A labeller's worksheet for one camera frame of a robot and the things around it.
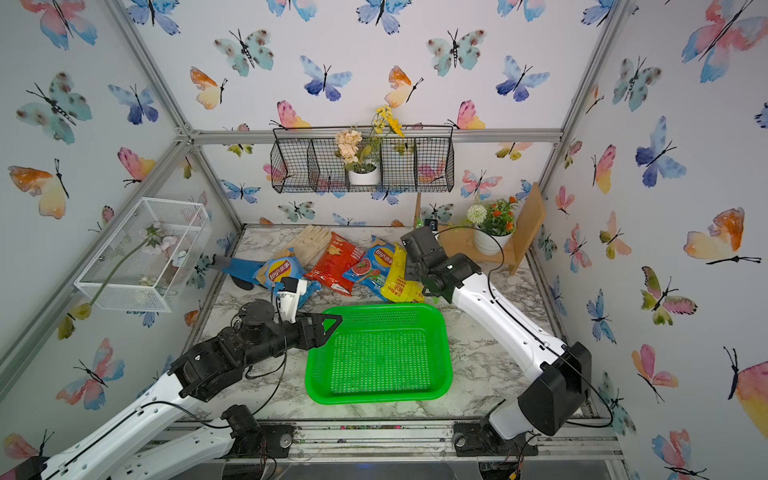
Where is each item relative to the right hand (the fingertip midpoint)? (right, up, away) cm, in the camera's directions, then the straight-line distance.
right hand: (421, 259), depth 78 cm
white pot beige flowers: (-17, +28, +11) cm, 35 cm away
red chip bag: (-27, -3, +20) cm, 34 cm away
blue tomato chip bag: (-15, -4, +20) cm, 25 cm away
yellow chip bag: (-6, -9, +14) cm, 18 cm away
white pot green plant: (+24, +10, +16) cm, 31 cm away
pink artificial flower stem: (-66, +4, -4) cm, 66 cm away
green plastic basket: (-11, -28, +10) cm, 32 cm away
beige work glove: (-40, +5, +36) cm, 54 cm away
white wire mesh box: (-66, -2, -7) cm, 67 cm away
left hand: (-20, -13, -11) cm, 27 cm away
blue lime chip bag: (-47, -5, +19) cm, 51 cm away
